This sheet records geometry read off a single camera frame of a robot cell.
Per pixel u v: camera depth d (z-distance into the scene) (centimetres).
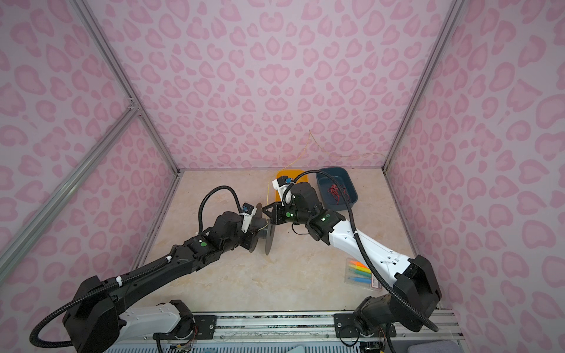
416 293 40
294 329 74
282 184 66
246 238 71
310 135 107
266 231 83
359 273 85
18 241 52
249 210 71
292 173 113
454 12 69
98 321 39
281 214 65
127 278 46
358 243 48
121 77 84
